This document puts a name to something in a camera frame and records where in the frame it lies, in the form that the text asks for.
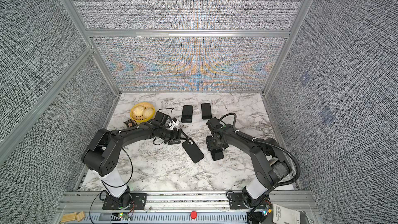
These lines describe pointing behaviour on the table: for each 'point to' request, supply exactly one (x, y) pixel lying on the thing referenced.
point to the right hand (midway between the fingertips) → (214, 145)
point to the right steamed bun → (147, 112)
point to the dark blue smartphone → (206, 112)
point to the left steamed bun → (138, 110)
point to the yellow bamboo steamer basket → (141, 118)
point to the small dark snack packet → (130, 123)
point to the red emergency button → (193, 214)
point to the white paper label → (282, 215)
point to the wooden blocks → (77, 215)
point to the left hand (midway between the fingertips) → (184, 140)
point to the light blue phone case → (206, 112)
